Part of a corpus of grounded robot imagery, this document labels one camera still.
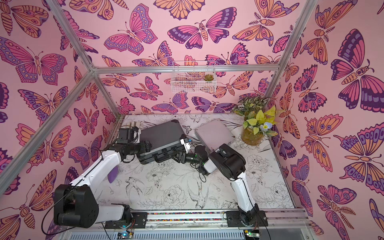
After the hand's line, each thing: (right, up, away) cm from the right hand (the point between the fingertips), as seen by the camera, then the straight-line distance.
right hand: (172, 155), depth 88 cm
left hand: (-15, +6, 0) cm, 16 cm away
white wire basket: (+13, +49, +9) cm, 51 cm away
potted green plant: (+51, +22, -2) cm, 56 cm away
